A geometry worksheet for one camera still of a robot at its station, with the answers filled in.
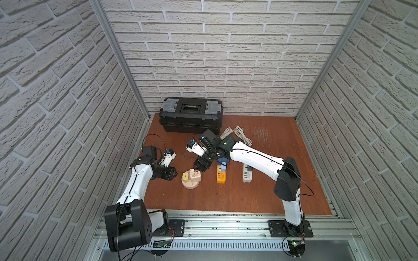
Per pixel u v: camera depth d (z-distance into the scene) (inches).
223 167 34.3
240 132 42.0
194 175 32.3
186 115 38.4
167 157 30.5
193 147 27.5
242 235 28.6
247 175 34.5
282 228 28.9
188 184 33.5
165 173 28.6
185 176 32.8
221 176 34.4
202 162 27.1
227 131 43.3
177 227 29.1
